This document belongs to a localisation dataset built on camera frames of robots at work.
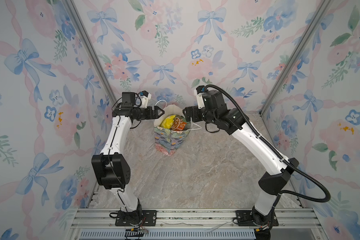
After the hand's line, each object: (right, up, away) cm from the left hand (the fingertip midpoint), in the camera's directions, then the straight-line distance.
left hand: (158, 111), depth 83 cm
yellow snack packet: (+5, -6, +2) cm, 8 cm away
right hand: (+17, 0, -11) cm, 21 cm away
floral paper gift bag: (+6, -17, +2) cm, 18 cm away
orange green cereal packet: (+11, -7, +6) cm, 14 cm away
